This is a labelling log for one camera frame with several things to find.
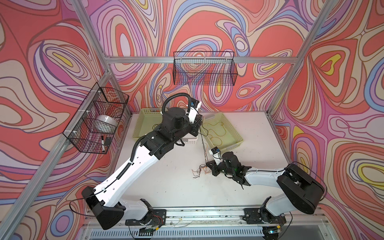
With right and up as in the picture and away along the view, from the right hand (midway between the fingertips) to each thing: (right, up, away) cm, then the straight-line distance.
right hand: (208, 166), depth 88 cm
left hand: (-5, +29, -24) cm, 38 cm away
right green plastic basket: (+11, +20, +20) cm, 30 cm away
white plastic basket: (-11, +16, +7) cm, 21 cm away
